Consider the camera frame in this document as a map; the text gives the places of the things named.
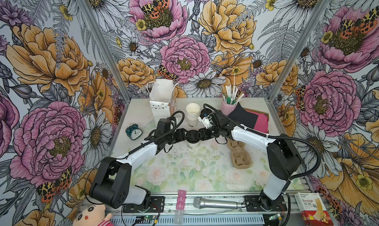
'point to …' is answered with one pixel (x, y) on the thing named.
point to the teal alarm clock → (133, 131)
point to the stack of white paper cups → (192, 112)
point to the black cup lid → (192, 136)
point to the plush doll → (89, 213)
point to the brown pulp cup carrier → (241, 158)
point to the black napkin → (243, 116)
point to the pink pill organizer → (180, 207)
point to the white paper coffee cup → (193, 146)
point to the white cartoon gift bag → (163, 100)
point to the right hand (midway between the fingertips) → (199, 138)
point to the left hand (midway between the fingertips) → (187, 138)
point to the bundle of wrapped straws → (232, 97)
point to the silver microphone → (200, 203)
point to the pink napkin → (262, 122)
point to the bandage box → (313, 209)
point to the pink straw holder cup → (226, 109)
